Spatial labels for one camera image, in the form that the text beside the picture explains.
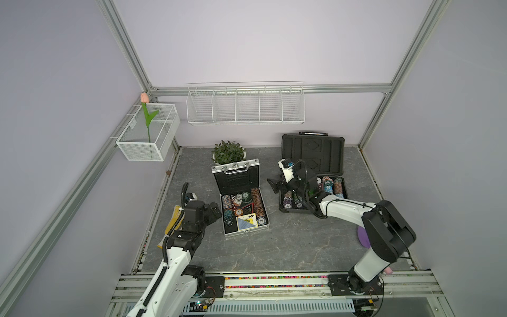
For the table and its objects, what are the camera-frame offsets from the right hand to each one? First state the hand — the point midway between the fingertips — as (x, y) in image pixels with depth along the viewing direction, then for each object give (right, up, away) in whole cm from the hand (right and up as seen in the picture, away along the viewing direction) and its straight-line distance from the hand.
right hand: (274, 173), depth 88 cm
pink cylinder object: (+43, -37, -12) cm, 58 cm away
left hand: (-28, -16, -5) cm, 32 cm away
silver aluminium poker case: (-15, -17, +6) cm, 23 cm away
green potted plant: (-22, +10, +6) cm, 25 cm away
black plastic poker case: (+22, +2, +16) cm, 28 cm away
